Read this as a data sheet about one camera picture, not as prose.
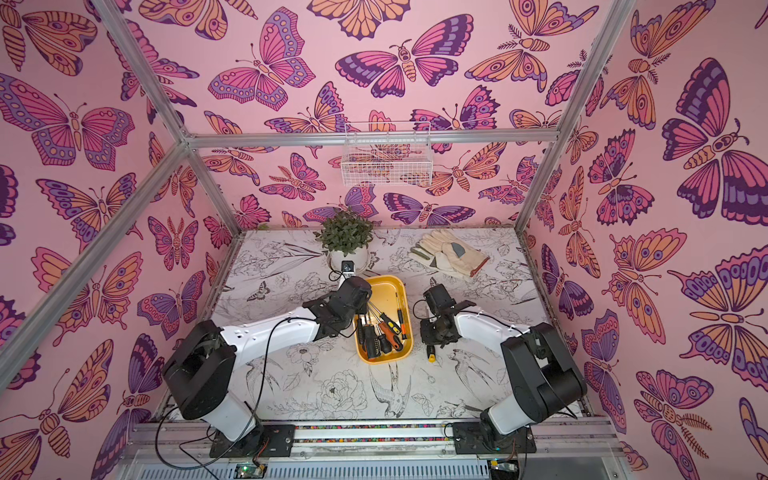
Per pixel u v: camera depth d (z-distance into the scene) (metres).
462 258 1.10
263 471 0.71
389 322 0.89
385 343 0.87
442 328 0.67
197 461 0.69
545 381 0.45
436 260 1.09
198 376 0.44
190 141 0.92
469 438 0.73
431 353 0.87
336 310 0.66
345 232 0.92
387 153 0.95
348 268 0.76
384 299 0.91
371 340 0.85
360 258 0.95
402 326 0.90
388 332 0.88
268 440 0.73
